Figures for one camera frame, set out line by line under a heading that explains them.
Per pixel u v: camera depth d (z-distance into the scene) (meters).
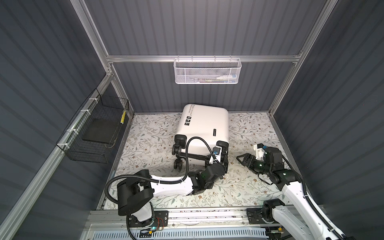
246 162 0.71
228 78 0.87
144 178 0.45
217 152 0.65
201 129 0.85
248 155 0.71
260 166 0.67
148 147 1.02
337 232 0.40
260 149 0.73
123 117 0.83
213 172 0.57
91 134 0.71
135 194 0.44
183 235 0.77
